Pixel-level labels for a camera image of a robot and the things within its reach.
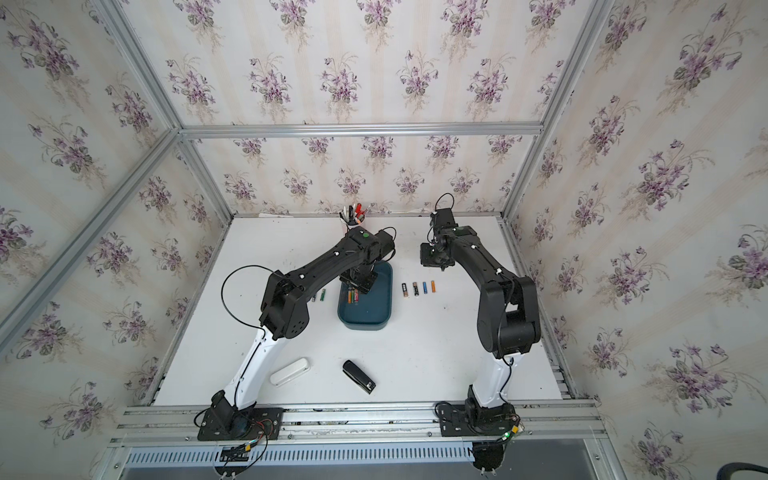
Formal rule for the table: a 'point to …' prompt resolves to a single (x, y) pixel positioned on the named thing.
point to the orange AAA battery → (433, 286)
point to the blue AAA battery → (425, 290)
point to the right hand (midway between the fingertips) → (431, 259)
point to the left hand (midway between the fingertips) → (361, 290)
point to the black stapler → (354, 375)
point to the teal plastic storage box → (374, 309)
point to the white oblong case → (289, 372)
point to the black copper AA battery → (405, 290)
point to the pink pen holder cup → (348, 223)
